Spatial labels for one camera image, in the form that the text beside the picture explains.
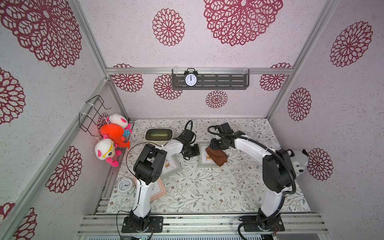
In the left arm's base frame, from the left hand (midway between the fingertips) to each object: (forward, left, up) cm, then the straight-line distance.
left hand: (199, 153), depth 99 cm
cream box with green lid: (+11, +28, +4) cm, 30 cm away
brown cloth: (-4, -12, +3) cm, 13 cm away
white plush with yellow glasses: (-8, +51, +18) cm, 55 cm away
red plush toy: (+8, +53, +12) cm, 55 cm away
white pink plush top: (+15, +51, +18) cm, 56 cm away
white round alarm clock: (-22, +42, +3) cm, 47 cm away
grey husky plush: (-14, -50, +18) cm, 55 cm away
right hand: (+2, -8, +8) cm, 11 cm away
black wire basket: (+13, +57, +33) cm, 67 cm away
